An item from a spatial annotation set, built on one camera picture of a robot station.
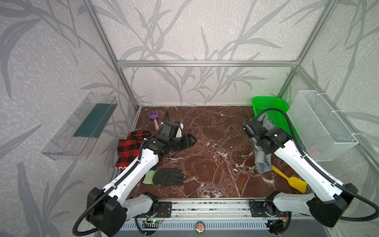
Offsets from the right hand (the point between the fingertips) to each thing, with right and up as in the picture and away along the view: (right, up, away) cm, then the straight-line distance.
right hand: (261, 135), depth 74 cm
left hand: (-34, -2, +2) cm, 34 cm away
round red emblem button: (-32, -43, -5) cm, 54 cm away
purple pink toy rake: (-68, +10, +42) cm, 80 cm away
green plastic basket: (+30, +8, +37) cm, 48 cm away
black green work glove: (-51, -25, +10) cm, 58 cm away
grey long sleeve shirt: (-2, -11, -6) cm, 13 cm away
